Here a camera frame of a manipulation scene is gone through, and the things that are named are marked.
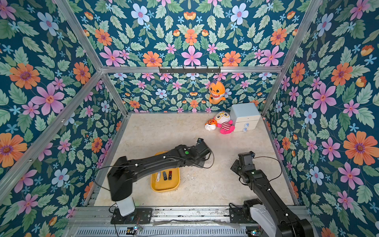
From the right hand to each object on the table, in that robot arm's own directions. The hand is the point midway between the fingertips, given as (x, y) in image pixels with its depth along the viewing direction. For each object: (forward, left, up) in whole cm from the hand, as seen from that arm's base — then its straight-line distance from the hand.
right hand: (235, 164), depth 86 cm
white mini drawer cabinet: (+31, -9, +9) cm, 33 cm away
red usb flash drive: (-6, +39, -3) cm, 39 cm away
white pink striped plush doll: (+35, +5, +2) cm, 36 cm away
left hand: (0, +18, +5) cm, 19 cm away
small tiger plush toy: (+30, +15, +2) cm, 33 cm away
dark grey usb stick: (-6, +42, -4) cm, 43 cm away
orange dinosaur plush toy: (+42, +11, +21) cm, 48 cm away
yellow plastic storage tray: (-9, +41, -5) cm, 42 cm away
